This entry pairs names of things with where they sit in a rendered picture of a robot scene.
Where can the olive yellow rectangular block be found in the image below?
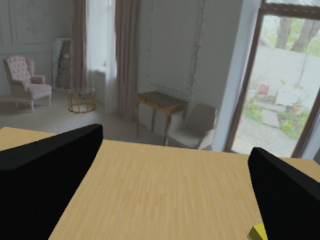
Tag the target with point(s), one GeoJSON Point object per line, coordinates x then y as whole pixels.
{"type": "Point", "coordinates": [258, 233]}

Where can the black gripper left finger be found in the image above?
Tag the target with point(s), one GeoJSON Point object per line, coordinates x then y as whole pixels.
{"type": "Point", "coordinates": [38, 179]}

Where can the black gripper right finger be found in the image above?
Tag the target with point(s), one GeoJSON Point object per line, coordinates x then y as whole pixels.
{"type": "Point", "coordinates": [289, 200]}

